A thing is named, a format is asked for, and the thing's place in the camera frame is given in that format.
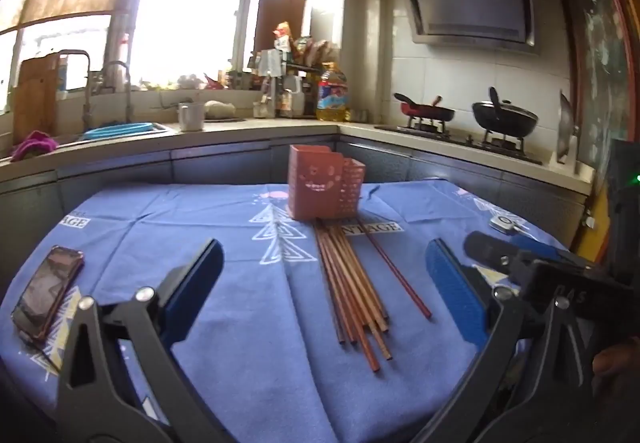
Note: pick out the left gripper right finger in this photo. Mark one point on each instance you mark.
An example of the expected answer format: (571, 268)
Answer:
(530, 380)

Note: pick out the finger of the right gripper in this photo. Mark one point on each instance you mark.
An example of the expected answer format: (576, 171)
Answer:
(493, 252)
(542, 250)

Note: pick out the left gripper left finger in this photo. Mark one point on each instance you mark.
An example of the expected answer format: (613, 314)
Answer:
(97, 400)

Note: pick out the separate dark red chopstick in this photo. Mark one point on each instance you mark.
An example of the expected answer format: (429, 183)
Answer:
(401, 278)

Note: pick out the long wooden chopstick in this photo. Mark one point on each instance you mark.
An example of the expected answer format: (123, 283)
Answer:
(355, 318)

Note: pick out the pink utensil holder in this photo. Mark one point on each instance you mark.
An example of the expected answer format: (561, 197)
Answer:
(323, 184)

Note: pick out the person's right hand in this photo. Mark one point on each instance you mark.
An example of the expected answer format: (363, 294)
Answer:
(617, 359)

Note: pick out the small white device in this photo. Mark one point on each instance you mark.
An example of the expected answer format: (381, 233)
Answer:
(502, 224)

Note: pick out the gas stove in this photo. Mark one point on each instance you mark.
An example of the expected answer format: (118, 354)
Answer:
(491, 142)

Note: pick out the black smartphone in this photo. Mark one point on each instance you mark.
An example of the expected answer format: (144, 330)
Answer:
(35, 311)

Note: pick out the black wok with lid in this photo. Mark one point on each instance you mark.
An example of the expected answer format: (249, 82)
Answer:
(502, 117)

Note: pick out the blue printed tablecloth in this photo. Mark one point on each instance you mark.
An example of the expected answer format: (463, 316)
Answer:
(263, 351)

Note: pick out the red frying pan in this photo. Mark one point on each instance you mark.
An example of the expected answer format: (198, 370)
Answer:
(433, 111)

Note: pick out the yellow cooking oil bottle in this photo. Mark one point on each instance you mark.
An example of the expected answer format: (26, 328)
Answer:
(332, 102)

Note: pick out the magenta cloth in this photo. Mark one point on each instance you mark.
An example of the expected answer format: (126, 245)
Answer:
(36, 143)

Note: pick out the blue plastic basin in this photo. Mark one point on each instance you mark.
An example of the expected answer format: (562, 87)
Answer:
(116, 131)

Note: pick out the condiment rack with packets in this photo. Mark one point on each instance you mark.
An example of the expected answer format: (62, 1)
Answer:
(287, 72)

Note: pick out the white mug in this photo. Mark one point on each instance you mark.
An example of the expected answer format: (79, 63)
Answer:
(191, 116)

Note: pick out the wooden cutting board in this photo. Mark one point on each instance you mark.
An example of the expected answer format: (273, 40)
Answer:
(34, 97)

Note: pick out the tall steel faucet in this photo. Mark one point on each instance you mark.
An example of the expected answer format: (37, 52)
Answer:
(86, 110)

